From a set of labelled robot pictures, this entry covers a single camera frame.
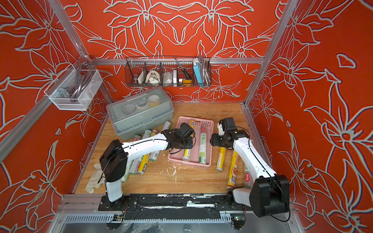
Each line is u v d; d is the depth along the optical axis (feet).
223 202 2.39
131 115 2.81
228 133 2.12
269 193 1.30
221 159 2.80
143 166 2.72
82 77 2.53
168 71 3.13
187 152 2.61
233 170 2.65
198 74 2.81
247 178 2.54
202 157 2.80
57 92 2.26
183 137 2.18
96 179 2.64
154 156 2.82
